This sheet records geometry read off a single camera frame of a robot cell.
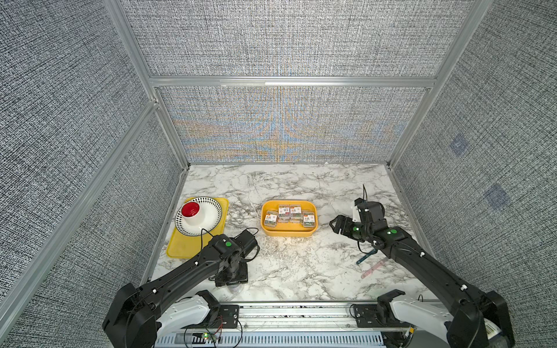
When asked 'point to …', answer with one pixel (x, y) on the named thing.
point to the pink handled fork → (374, 267)
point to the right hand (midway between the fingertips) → (337, 220)
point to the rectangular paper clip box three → (295, 213)
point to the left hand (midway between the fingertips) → (241, 280)
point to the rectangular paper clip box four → (309, 219)
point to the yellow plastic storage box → (289, 229)
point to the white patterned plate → (211, 210)
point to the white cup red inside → (191, 214)
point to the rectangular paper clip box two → (283, 213)
